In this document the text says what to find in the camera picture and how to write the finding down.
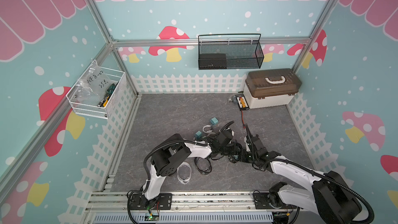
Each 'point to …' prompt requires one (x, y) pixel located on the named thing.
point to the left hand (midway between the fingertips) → (239, 153)
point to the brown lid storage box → (271, 88)
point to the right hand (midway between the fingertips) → (238, 154)
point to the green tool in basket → (109, 92)
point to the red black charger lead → (244, 126)
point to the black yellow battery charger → (242, 102)
